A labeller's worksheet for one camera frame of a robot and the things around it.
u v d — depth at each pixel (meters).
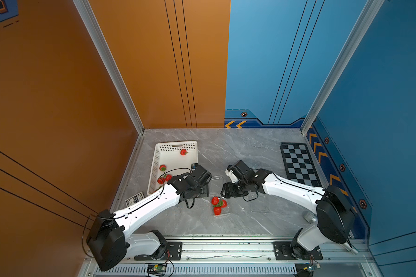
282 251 0.72
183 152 1.05
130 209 0.45
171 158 1.06
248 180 0.63
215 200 0.85
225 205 0.85
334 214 0.42
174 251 0.74
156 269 0.72
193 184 0.60
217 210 0.83
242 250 0.76
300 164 0.99
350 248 0.73
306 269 0.70
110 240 0.39
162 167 0.99
